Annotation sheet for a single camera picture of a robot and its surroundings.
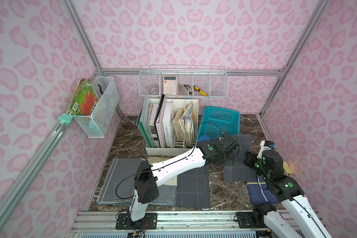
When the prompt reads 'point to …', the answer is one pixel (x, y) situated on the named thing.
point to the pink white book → (163, 123)
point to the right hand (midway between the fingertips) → (244, 151)
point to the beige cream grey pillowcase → (168, 190)
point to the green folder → (142, 122)
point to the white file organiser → (178, 146)
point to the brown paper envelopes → (183, 124)
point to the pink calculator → (169, 85)
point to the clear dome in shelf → (153, 91)
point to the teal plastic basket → (215, 121)
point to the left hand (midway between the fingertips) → (230, 156)
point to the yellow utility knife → (200, 90)
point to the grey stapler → (185, 89)
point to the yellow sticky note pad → (287, 168)
